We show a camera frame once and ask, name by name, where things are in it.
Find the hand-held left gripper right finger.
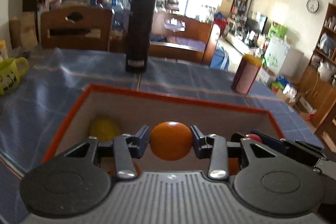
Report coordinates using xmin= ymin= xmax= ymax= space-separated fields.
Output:
xmin=190 ymin=124 xmax=284 ymax=179

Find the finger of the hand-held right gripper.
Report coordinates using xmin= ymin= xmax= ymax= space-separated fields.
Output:
xmin=251 ymin=130 xmax=323 ymax=161

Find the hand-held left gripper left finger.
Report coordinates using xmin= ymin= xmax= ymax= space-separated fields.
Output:
xmin=63 ymin=125 xmax=151 ymax=179

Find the red apple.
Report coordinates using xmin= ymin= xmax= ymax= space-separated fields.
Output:
xmin=245 ymin=134 xmax=262 ymax=144

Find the orange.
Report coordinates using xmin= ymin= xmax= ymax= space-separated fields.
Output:
xmin=150 ymin=121 xmax=194 ymax=161

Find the orange cardboard box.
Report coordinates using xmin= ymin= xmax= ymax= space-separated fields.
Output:
xmin=41 ymin=84 xmax=286 ymax=177

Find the yellow fruit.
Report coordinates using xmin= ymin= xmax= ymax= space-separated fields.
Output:
xmin=89 ymin=116 xmax=121 ymax=143

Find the red canister with yellow lid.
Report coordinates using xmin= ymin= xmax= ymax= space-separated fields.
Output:
xmin=231 ymin=54 xmax=263 ymax=95

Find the wooden bookshelf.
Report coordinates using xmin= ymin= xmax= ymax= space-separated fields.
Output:
xmin=298 ymin=3 xmax=336 ymax=136

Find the green and white box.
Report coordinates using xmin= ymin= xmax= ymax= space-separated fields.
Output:
xmin=269 ymin=21 xmax=288 ymax=39

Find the black tower appliance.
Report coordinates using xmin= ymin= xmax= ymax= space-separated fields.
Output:
xmin=125 ymin=0 xmax=157 ymax=74

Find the black television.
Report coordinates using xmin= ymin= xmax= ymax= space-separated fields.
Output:
xmin=246 ymin=13 xmax=268 ymax=33

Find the tall dark bookshelf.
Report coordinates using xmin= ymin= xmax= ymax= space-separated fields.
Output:
xmin=232 ymin=0 xmax=254 ymax=20

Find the standing air conditioner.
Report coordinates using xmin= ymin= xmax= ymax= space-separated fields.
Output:
xmin=219 ymin=0 xmax=235 ymax=20

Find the green mug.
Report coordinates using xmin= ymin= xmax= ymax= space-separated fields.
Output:
xmin=0 ymin=57 xmax=30 ymax=95

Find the wooden chair with cutout handle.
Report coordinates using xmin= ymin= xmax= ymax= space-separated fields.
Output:
xmin=148 ymin=13 xmax=220 ymax=65
xmin=40 ymin=7 xmax=114 ymax=52

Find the round wall clock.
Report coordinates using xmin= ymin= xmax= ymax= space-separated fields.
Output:
xmin=307 ymin=0 xmax=319 ymax=13

